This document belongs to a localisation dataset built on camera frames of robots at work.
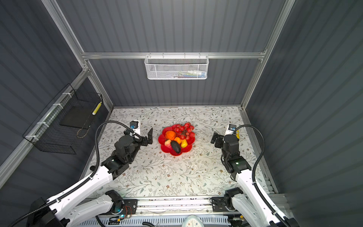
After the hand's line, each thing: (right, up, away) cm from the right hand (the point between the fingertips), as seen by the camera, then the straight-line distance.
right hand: (224, 134), depth 79 cm
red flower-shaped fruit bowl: (-21, -9, +15) cm, 27 cm away
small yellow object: (+3, +1, -12) cm, 13 cm away
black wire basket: (-86, +5, -6) cm, 86 cm away
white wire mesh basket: (-29, +50, +33) cm, 66 cm away
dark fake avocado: (-28, -9, +12) cm, 32 cm away
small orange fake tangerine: (-27, -5, +16) cm, 32 cm away
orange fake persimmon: (-32, -2, +17) cm, 36 cm away
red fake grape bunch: (-22, 0, +15) cm, 27 cm away
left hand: (-44, +4, -3) cm, 45 cm away
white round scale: (-18, -41, -11) cm, 46 cm away
